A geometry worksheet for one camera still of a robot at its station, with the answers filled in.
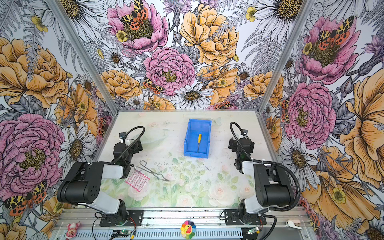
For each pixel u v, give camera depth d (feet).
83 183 1.51
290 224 2.32
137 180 2.85
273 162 1.60
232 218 2.41
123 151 2.27
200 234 2.55
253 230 2.35
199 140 3.35
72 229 2.26
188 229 2.30
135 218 2.41
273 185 1.50
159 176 2.88
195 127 3.53
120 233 2.33
